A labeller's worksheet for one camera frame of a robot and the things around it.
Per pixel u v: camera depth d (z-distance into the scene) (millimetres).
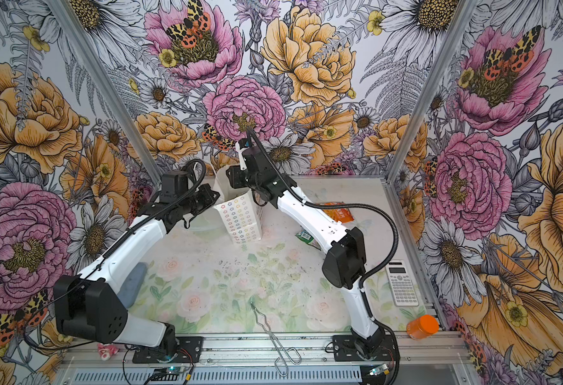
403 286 870
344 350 732
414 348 761
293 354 745
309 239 941
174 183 626
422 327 702
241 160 638
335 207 533
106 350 715
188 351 732
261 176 626
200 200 734
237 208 819
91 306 415
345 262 511
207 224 1060
